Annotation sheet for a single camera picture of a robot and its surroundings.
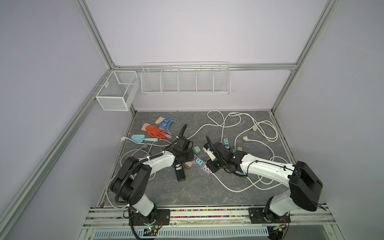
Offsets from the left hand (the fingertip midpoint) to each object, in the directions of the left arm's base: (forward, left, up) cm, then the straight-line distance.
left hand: (191, 157), depth 92 cm
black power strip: (-11, +7, 0) cm, 13 cm away
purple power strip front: (-7, -7, +2) cm, 10 cm away
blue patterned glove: (+31, +20, -2) cm, 37 cm away
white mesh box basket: (+39, +46, +22) cm, 64 cm away
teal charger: (-6, -4, +4) cm, 8 cm away
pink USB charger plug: (-5, +2, 0) cm, 5 cm away
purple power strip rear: (+4, -22, +4) cm, 23 cm away
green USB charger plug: (+6, -3, -1) cm, 7 cm away
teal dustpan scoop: (+20, +36, -4) cm, 42 cm away
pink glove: (+27, +35, -2) cm, 44 cm away
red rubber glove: (+21, +25, -1) cm, 33 cm away
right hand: (-7, -10, +5) cm, 13 cm away
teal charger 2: (+8, -22, +4) cm, 24 cm away
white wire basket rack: (+44, +1, +27) cm, 52 cm away
